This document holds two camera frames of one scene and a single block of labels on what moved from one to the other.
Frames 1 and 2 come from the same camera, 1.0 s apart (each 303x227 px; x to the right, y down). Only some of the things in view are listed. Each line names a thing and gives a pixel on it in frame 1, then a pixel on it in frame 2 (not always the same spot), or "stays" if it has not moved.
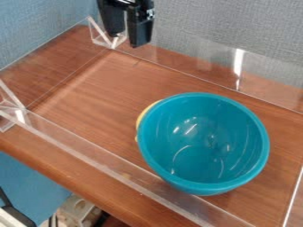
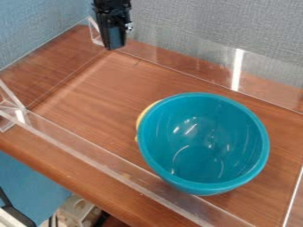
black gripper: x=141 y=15 → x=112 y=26
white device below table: x=75 y=213 stays
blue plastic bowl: x=205 y=142 stays
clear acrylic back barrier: x=259 y=63 stays
